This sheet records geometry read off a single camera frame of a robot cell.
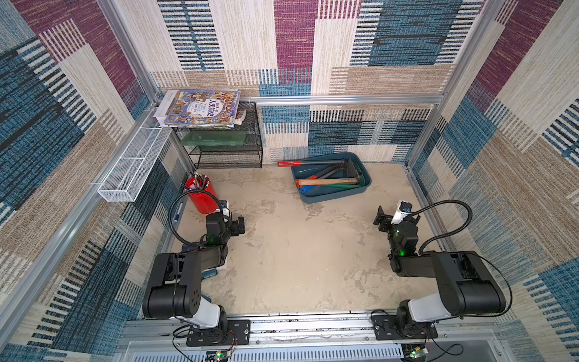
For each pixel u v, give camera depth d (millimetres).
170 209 1110
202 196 969
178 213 1087
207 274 851
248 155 1195
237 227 867
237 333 732
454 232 639
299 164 1127
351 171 1116
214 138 962
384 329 731
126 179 710
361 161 1216
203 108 796
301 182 916
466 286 452
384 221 819
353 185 1108
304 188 967
